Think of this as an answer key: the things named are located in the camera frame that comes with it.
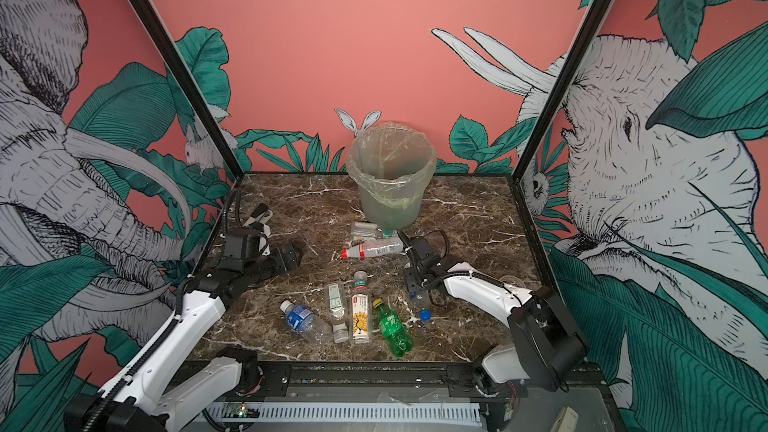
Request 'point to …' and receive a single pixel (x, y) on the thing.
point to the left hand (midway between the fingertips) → (289, 252)
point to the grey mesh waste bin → (388, 215)
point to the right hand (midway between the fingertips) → (411, 274)
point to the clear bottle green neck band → (369, 229)
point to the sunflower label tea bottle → (360, 310)
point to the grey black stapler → (260, 214)
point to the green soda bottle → (399, 338)
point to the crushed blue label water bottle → (302, 319)
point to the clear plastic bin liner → (392, 161)
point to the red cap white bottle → (383, 247)
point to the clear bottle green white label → (335, 295)
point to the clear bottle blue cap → (421, 299)
